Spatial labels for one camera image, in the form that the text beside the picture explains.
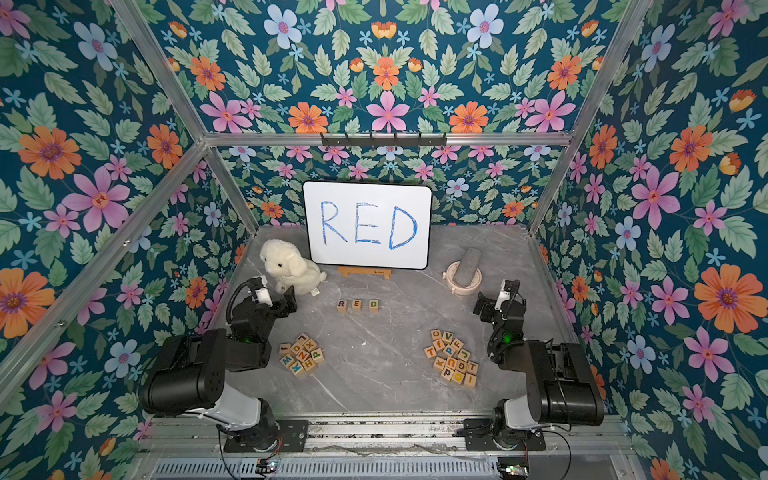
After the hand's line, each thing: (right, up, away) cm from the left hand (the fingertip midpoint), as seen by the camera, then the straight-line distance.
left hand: (279, 286), depth 91 cm
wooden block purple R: (+18, -7, +4) cm, 20 cm away
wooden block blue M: (+5, -20, -7) cm, 22 cm away
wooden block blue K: (+9, -22, -9) cm, 26 cm away
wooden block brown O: (+7, -18, -5) cm, 20 cm away
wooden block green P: (+14, -19, -7) cm, 24 cm away
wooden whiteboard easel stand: (+18, +4, +13) cm, 23 cm away
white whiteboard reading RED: (+27, +19, +5) cm, 34 cm away
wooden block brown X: (+11, -17, -5) cm, 21 cm away
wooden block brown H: (+11, -21, -8) cm, 25 cm away
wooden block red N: (+9, -19, -7) cm, 22 cm away
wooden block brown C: (+48, -14, -3) cm, 51 cm away
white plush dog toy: (+3, +8, -4) cm, 10 cm away
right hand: (+70, -2, +1) cm, 70 cm away
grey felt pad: (+60, +6, +8) cm, 61 cm away
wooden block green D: (+29, -7, +4) cm, 30 cm away
